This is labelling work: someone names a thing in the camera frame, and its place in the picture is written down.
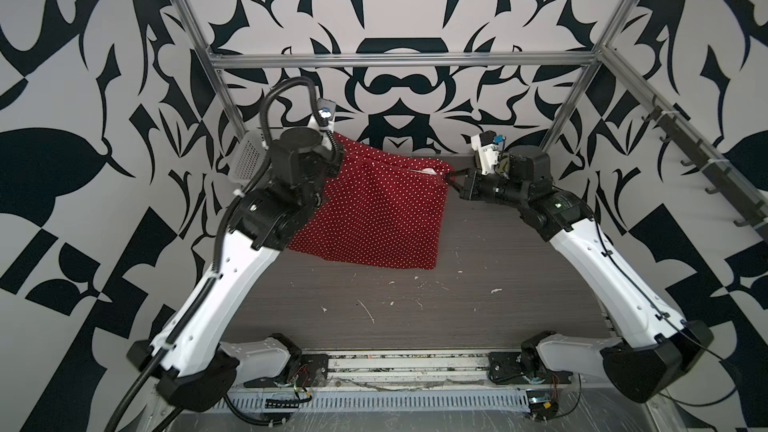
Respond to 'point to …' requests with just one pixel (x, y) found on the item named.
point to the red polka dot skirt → (378, 210)
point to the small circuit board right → (542, 403)
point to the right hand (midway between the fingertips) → (449, 173)
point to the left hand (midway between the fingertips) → (313, 124)
